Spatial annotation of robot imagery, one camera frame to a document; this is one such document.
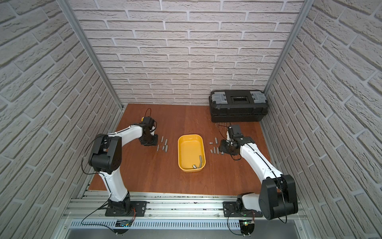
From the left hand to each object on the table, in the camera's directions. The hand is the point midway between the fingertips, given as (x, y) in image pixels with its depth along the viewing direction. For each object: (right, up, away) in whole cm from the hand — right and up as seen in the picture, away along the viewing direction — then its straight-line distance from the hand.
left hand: (156, 140), depth 98 cm
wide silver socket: (+26, -14, -11) cm, 32 cm away
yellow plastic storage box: (+24, -7, -6) cm, 26 cm away
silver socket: (+4, +1, +2) cm, 4 cm away
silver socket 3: (+2, -4, -3) cm, 6 cm away
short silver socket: (+37, -6, -4) cm, 38 cm away
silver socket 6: (+42, -6, -4) cm, 42 cm away
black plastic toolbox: (+53, +24, +1) cm, 58 cm away
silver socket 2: (+7, -1, 0) cm, 7 cm away
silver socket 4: (+8, -4, -3) cm, 9 cm away
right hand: (+44, -3, -12) cm, 46 cm away
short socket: (+37, -1, -1) cm, 37 cm away
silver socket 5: (+39, -6, -4) cm, 40 cm away
